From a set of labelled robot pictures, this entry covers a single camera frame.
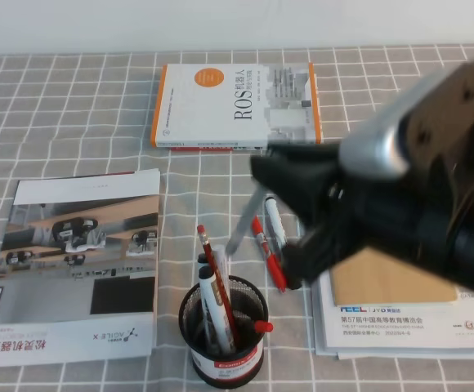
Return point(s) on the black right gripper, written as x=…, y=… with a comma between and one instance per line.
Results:
x=431, y=228

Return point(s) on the grey pen with red cap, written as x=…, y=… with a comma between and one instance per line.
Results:
x=245, y=221

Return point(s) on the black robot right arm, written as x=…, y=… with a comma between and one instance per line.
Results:
x=426, y=222

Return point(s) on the red pen on table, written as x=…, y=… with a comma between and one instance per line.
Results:
x=271, y=260

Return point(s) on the white marker in holder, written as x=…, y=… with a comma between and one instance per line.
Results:
x=208, y=287
x=218, y=252

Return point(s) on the white black marker on table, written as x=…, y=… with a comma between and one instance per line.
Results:
x=276, y=224

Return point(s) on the tan classic notebook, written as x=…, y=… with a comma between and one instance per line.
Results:
x=371, y=277

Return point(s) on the red pencil with eraser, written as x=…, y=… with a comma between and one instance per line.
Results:
x=232, y=338

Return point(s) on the white orange ROS book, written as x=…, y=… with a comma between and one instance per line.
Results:
x=235, y=106

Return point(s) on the white show catalogue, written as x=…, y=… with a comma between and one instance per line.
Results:
x=384, y=326

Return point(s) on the Agilex Robotics brochure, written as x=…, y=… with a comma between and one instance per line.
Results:
x=78, y=269

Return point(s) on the grey checkered tablecloth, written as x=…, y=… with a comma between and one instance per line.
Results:
x=78, y=115

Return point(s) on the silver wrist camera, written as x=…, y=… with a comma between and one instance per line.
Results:
x=421, y=123

